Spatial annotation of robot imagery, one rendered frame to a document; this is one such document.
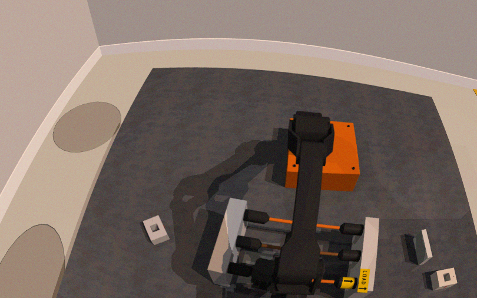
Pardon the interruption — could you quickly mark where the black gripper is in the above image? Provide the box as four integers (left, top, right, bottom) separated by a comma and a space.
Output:
270, 231, 291, 298

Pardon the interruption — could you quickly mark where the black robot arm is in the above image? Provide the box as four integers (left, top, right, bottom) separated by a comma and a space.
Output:
251, 111, 335, 298

